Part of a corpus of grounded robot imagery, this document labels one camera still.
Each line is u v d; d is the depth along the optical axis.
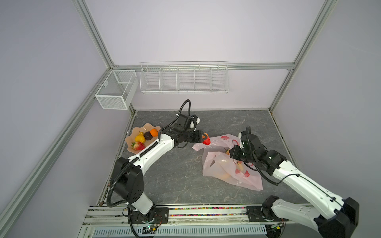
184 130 0.64
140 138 0.97
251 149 0.57
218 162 0.73
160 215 0.74
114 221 0.74
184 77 0.98
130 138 0.99
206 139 0.82
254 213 0.73
